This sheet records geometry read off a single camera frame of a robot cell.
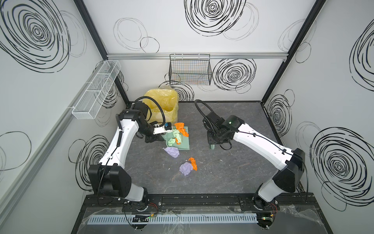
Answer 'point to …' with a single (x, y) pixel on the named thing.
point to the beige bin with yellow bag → (168, 98)
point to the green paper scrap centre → (171, 141)
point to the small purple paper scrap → (186, 168)
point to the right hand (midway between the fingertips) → (210, 140)
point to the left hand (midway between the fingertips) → (161, 134)
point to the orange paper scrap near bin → (180, 126)
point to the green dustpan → (185, 143)
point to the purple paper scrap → (173, 151)
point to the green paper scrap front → (177, 134)
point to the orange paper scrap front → (193, 163)
